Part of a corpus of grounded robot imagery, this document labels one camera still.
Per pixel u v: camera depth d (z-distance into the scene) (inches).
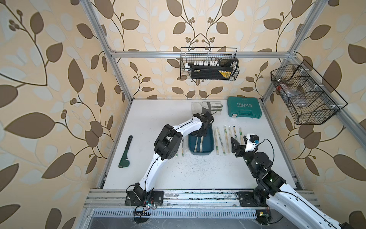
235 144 28.4
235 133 39.7
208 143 37.8
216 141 38.0
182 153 35.9
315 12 28.5
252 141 24.6
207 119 29.7
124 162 34.1
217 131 40.1
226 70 32.5
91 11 29.0
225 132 40.1
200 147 36.9
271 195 22.6
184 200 29.7
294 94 28.2
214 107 45.6
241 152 26.4
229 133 39.3
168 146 22.8
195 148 36.8
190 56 35.9
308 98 28.9
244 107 43.1
